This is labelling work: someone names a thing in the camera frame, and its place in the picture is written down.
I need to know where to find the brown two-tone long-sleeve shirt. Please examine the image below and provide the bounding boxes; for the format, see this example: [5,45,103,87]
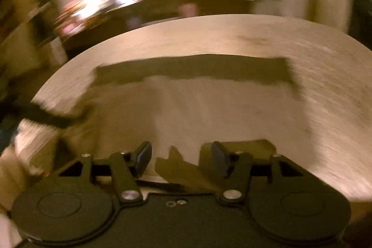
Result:
[63,54,316,189]

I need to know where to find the long wooden tv console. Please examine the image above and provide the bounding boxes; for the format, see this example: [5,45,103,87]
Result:
[62,0,255,59]

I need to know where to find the lace crochet tablecloth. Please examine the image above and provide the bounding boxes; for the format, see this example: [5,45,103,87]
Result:
[16,14,371,202]

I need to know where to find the pink small case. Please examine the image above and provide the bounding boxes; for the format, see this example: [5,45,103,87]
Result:
[178,3,198,18]

